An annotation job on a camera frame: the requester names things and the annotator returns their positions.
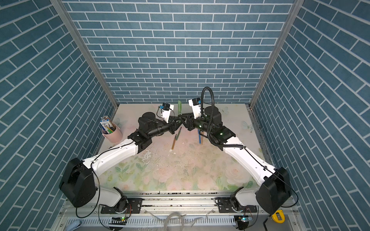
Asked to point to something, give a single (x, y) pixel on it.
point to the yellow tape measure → (279, 216)
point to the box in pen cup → (107, 125)
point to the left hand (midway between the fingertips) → (188, 120)
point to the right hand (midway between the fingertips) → (181, 117)
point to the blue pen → (199, 136)
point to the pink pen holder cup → (115, 136)
